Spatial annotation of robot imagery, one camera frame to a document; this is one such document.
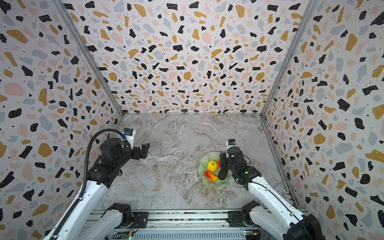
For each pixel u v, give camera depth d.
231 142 0.72
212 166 0.87
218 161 0.92
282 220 0.42
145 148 0.69
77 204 0.43
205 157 0.91
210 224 0.73
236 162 0.61
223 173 0.87
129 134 0.64
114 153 0.56
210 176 0.86
